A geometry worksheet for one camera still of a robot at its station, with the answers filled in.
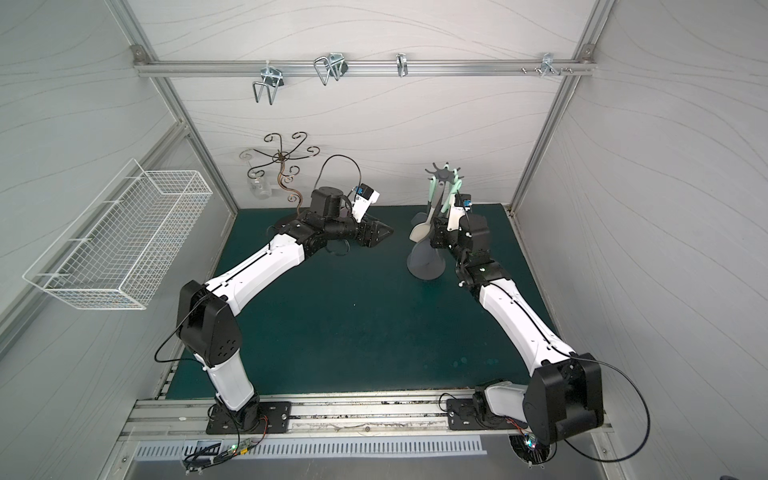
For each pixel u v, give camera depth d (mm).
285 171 907
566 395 399
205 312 452
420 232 931
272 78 783
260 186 979
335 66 751
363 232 703
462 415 735
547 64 766
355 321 895
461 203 663
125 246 690
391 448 702
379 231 726
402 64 783
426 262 889
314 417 749
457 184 702
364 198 711
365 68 778
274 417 736
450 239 693
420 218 967
